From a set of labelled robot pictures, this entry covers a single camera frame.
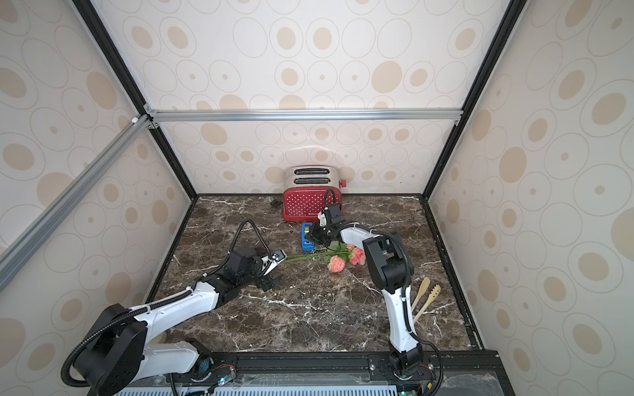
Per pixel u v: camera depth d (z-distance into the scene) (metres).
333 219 0.83
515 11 0.68
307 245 1.00
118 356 0.41
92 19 0.69
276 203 1.16
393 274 0.57
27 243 0.53
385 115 1.80
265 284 0.78
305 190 0.97
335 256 0.93
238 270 0.65
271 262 0.72
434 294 0.87
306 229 1.01
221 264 0.67
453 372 0.75
